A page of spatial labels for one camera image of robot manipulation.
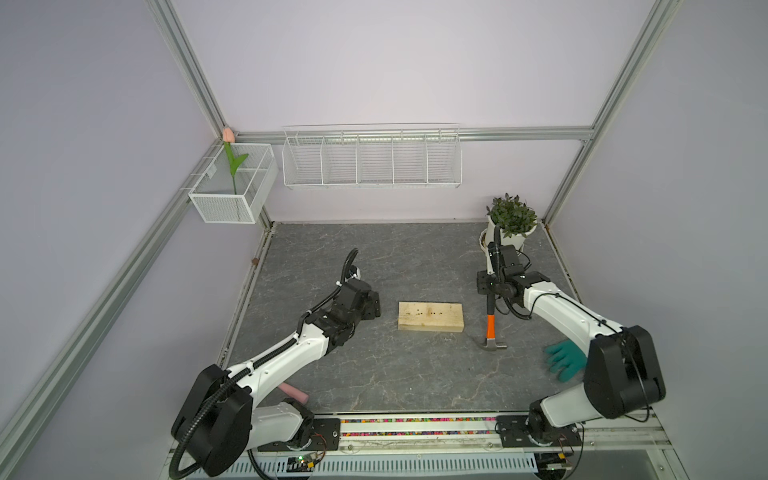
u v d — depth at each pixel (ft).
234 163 2.93
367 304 2.19
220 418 1.32
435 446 2.39
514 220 3.25
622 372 1.43
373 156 3.25
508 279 2.18
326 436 2.43
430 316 3.00
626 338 1.52
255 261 3.79
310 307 2.11
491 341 2.84
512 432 2.41
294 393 2.59
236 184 2.90
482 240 3.81
